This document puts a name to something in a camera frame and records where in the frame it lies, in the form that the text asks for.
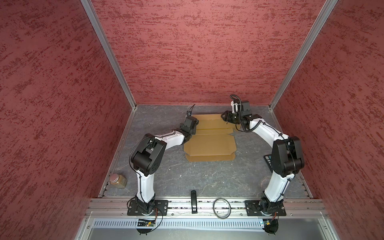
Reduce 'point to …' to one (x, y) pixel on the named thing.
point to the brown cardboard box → (213, 141)
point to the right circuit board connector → (271, 226)
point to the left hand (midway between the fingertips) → (189, 126)
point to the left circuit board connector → (144, 226)
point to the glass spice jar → (119, 181)
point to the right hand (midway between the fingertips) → (223, 118)
